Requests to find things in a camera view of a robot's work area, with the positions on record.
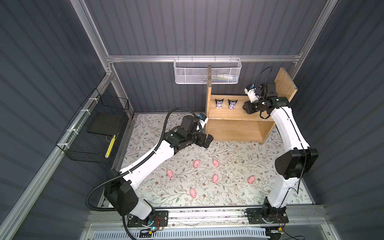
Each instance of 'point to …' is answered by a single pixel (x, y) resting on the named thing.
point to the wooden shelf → (226, 120)
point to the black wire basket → (95, 134)
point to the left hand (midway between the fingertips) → (206, 134)
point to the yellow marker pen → (110, 146)
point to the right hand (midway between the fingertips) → (249, 105)
